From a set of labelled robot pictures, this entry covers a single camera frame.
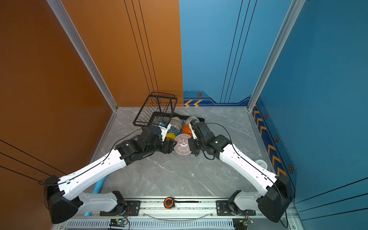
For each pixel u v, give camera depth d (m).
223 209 0.72
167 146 0.64
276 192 0.38
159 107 1.03
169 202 0.73
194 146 0.67
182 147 0.77
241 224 0.70
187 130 0.98
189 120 1.05
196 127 0.58
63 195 0.39
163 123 0.63
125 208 0.71
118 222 0.71
